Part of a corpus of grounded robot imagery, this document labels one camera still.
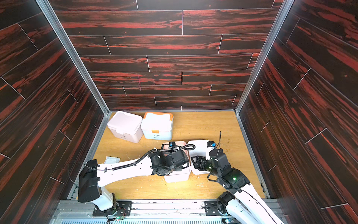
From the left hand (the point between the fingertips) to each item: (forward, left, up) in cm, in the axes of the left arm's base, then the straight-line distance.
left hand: (181, 165), depth 76 cm
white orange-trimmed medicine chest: (+27, +16, +1) cm, 32 cm away
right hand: (+4, -10, +4) cm, 11 cm away
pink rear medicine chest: (+27, +38, +1) cm, 46 cm away
